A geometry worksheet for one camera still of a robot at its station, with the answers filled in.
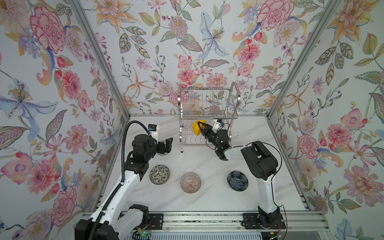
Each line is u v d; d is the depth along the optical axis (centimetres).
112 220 41
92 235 37
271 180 58
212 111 125
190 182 86
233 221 75
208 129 86
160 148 70
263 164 55
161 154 72
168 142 71
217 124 88
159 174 90
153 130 67
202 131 86
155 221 73
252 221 74
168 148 71
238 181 86
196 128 92
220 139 76
